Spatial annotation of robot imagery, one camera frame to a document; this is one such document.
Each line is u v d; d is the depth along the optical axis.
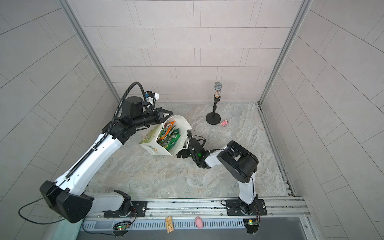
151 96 0.62
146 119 0.58
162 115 0.62
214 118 1.06
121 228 0.64
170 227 0.65
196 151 0.71
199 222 0.67
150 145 0.77
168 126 0.87
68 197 0.36
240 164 0.49
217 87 0.84
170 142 0.83
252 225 0.68
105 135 0.45
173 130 0.87
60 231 0.63
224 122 1.02
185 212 0.71
